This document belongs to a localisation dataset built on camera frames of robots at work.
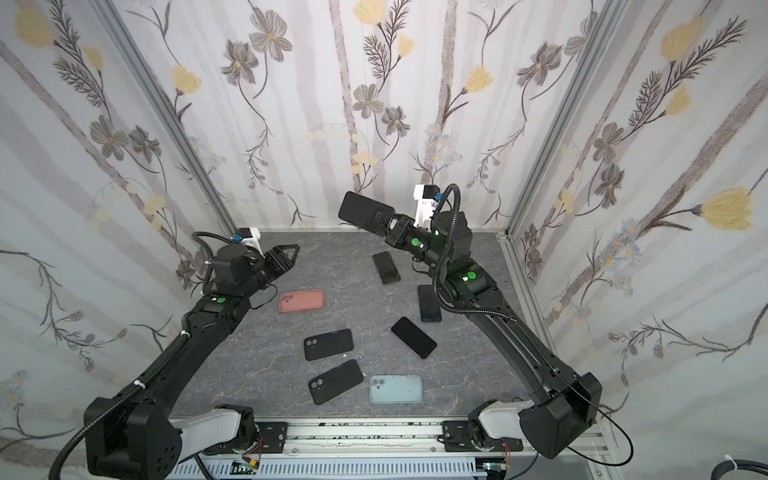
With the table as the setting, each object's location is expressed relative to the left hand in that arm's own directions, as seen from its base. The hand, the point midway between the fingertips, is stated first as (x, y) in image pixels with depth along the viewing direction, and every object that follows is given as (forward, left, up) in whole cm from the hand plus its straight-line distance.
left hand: (291, 241), depth 77 cm
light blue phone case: (-30, -28, -29) cm, 50 cm away
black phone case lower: (-27, -10, -29) cm, 42 cm away
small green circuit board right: (-49, -51, -27) cm, 76 cm away
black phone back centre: (+14, -26, -31) cm, 43 cm away
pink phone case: (-1, +5, -29) cm, 29 cm away
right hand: (-7, -22, +18) cm, 30 cm away
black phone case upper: (-17, -5, -30) cm, 35 cm away
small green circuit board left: (-47, +11, -31) cm, 57 cm away
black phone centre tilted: (-14, -33, -29) cm, 47 cm away
